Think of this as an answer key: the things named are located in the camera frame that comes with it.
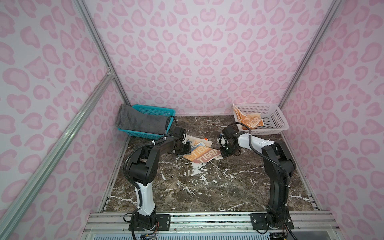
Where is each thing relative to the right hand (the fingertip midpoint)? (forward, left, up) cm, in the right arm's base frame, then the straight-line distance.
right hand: (224, 152), depth 97 cm
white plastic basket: (+33, -39, +2) cm, 51 cm away
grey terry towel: (+20, +65, +10) cm, 69 cm away
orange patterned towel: (+24, -22, +4) cm, 33 cm away
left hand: (+2, +21, +1) cm, 21 cm away
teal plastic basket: (+31, +51, +6) cm, 60 cm away
